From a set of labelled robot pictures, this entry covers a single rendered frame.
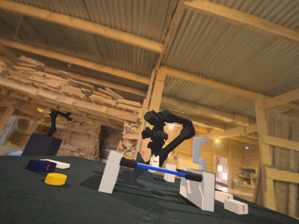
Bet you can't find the yellow short cylinder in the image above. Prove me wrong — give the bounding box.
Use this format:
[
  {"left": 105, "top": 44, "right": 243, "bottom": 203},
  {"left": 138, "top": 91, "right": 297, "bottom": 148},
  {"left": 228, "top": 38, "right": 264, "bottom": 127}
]
[{"left": 45, "top": 173, "right": 67, "bottom": 185}]

